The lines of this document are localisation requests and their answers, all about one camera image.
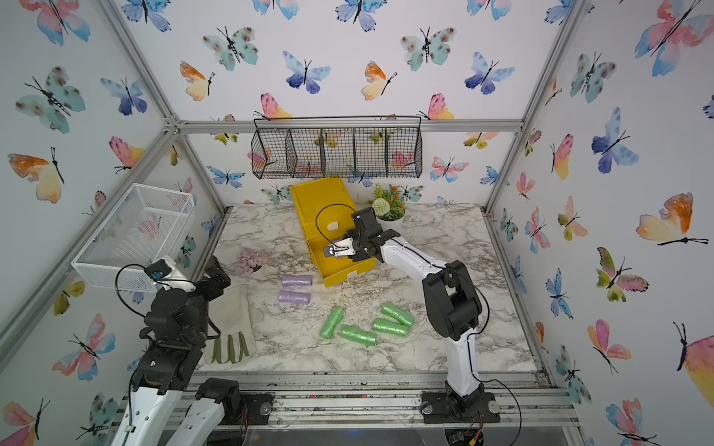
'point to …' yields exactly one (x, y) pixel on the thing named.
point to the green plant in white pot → (388, 206)
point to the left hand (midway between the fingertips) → (201, 264)
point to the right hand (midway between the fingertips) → (352, 232)
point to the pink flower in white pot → (250, 264)
